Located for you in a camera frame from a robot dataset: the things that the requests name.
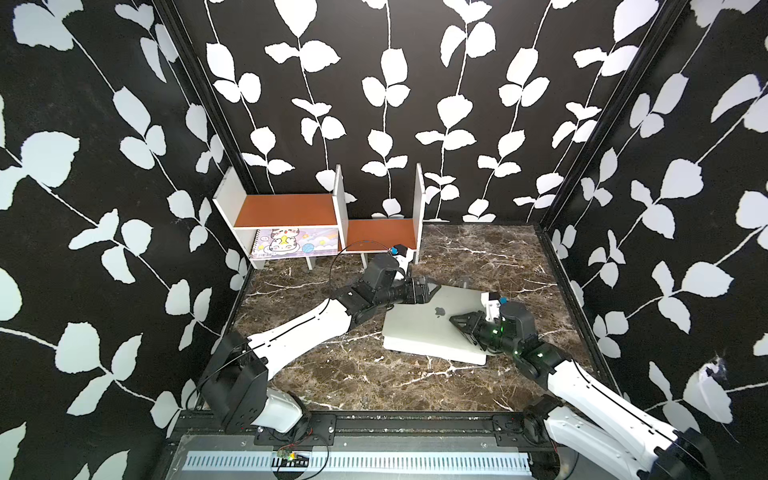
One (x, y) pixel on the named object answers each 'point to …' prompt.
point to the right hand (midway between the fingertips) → (450, 318)
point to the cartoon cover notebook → (282, 242)
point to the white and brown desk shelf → (310, 226)
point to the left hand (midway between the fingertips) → (432, 282)
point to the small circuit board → (285, 458)
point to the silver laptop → (426, 329)
